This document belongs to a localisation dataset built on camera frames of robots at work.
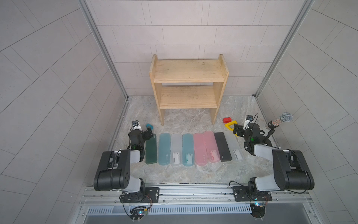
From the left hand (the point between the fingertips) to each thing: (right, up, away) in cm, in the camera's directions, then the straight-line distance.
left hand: (144, 125), depth 93 cm
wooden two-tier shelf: (+33, +31, +19) cm, 49 cm away
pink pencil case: (+37, -16, -8) cm, 42 cm away
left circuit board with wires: (+5, -37, -28) cm, 47 cm away
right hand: (+66, +2, +1) cm, 66 cm away
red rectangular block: (+58, +3, +9) cm, 59 cm away
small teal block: (+1, -1, +8) cm, 8 cm away
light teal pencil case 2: (+29, -14, -6) cm, 33 cm away
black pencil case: (+52, -17, -8) cm, 55 cm away
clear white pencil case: (+59, -13, -6) cm, 60 cm away
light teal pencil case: (+15, -14, -6) cm, 21 cm away
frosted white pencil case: (+22, -14, -5) cm, 27 cm away
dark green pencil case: (+6, -14, -7) cm, 17 cm away
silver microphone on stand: (+77, +8, -25) cm, 81 cm away
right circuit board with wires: (+65, -40, -23) cm, 79 cm away
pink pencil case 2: (+45, -14, -8) cm, 47 cm away
